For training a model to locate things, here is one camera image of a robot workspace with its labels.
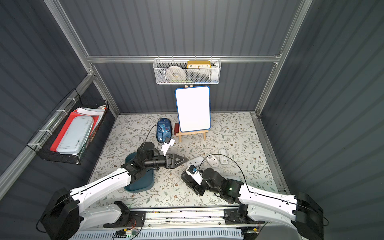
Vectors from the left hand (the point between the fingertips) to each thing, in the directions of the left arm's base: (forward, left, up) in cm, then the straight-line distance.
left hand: (185, 162), depth 71 cm
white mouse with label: (+10, -16, -18) cm, 25 cm away
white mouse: (+10, -5, -18) cm, 21 cm away
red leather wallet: (+38, +9, -20) cm, 43 cm away
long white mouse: (+11, -22, -18) cm, 30 cm away
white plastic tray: (+9, +51, +11) cm, 53 cm away
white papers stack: (+26, +47, +10) cm, 55 cm away
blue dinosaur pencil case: (+36, +18, -18) cm, 44 cm away
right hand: (-4, -3, -9) cm, 10 cm away
